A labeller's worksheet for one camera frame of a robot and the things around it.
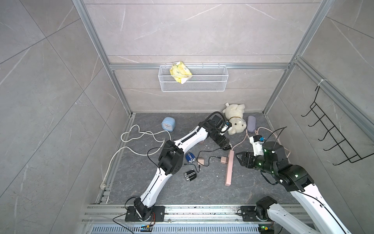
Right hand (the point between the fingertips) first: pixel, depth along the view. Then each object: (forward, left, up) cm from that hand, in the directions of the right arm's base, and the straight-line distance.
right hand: (241, 155), depth 70 cm
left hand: (+18, +2, -12) cm, 22 cm away
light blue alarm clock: (+34, +41, -15) cm, 55 cm away
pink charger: (+7, +4, -20) cm, 22 cm away
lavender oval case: (+37, -22, -21) cm, 48 cm away
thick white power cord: (-5, +78, -25) cm, 82 cm away
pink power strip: (-3, +2, -20) cm, 20 cm away
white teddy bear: (+43, -9, -14) cm, 46 cm away
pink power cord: (+27, -16, -21) cm, 38 cm away
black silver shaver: (-3, +26, -20) cm, 32 cm away
